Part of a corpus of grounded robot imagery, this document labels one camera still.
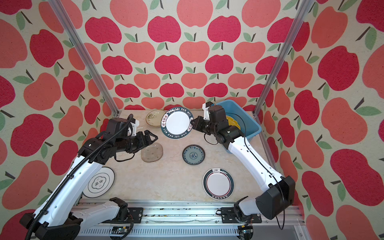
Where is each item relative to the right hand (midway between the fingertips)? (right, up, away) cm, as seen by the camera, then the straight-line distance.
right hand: (194, 120), depth 74 cm
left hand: (-18, -10, -6) cm, 21 cm away
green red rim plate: (+15, -37, +13) cm, 42 cm away
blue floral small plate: (0, -22, +22) cm, 31 cm away
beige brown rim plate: (-31, +4, +44) cm, 54 cm away
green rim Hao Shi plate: (-9, -1, +2) cm, 9 cm away
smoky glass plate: (-27, -21, +23) cm, 42 cm away
